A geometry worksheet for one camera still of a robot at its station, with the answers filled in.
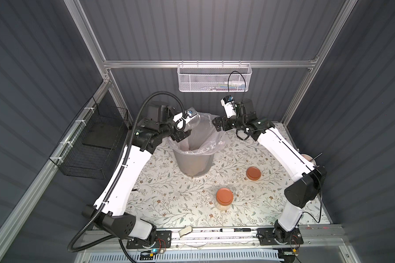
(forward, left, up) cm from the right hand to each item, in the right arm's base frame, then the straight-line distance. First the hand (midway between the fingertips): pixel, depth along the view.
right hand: (223, 117), depth 79 cm
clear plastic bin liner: (0, +10, -16) cm, 19 cm away
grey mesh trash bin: (-11, +15, -25) cm, 32 cm away
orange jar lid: (-12, -20, -34) cm, 41 cm away
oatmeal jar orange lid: (-30, 0, -22) cm, 38 cm away
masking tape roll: (-44, +18, -30) cm, 56 cm away
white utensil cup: (-8, -49, -23) cm, 55 cm away
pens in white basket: (+24, -7, +2) cm, 25 cm away
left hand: (-9, +18, +7) cm, 21 cm away
